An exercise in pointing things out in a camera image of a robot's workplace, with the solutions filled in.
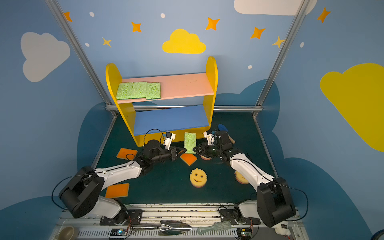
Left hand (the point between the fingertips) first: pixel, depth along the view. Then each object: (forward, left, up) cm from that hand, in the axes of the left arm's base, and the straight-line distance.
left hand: (186, 148), depth 80 cm
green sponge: (+4, -2, +1) cm, 4 cm away
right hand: (+1, -5, -1) cm, 5 cm away
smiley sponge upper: (+4, -12, -17) cm, 21 cm away
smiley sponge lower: (-10, -7, -16) cm, 20 cm away
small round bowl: (-37, +56, -17) cm, 69 cm away
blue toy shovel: (+31, -26, -19) cm, 45 cm away
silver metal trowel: (-34, +8, -16) cm, 39 cm away
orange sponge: (+4, -1, -17) cm, 18 cm away
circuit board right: (-36, -29, -19) cm, 50 cm away
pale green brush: (-33, -17, -16) cm, 41 cm away
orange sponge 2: (+7, +40, -18) cm, 45 cm away
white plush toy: (-34, -47, -14) cm, 60 cm away
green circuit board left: (-36, +32, -19) cm, 52 cm away
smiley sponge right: (-10, -32, -15) cm, 36 cm away
